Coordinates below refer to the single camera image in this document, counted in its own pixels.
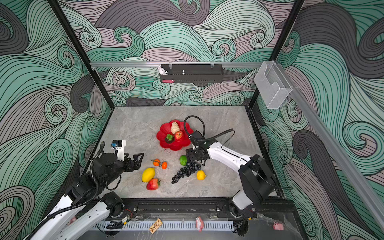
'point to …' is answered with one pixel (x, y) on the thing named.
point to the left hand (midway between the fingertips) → (137, 153)
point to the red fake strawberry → (153, 184)
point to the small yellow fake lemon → (201, 175)
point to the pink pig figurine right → (279, 226)
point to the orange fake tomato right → (164, 165)
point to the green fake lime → (183, 160)
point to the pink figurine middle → (199, 223)
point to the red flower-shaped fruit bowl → (178, 144)
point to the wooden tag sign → (158, 223)
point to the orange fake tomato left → (156, 162)
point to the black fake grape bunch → (190, 168)
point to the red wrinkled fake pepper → (178, 135)
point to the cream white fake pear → (175, 127)
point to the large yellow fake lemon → (148, 174)
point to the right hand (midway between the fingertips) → (192, 156)
